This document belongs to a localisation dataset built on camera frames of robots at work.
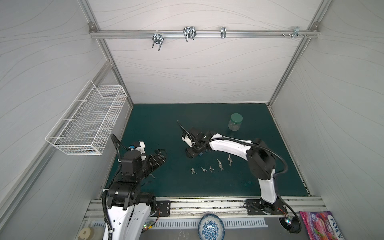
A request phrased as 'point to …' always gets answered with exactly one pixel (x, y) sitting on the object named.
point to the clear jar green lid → (235, 121)
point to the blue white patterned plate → (211, 227)
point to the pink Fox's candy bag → (321, 225)
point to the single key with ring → (204, 170)
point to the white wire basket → (85, 127)
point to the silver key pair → (230, 160)
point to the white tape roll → (86, 233)
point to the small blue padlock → (200, 154)
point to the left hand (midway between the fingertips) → (164, 151)
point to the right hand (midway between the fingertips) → (192, 147)
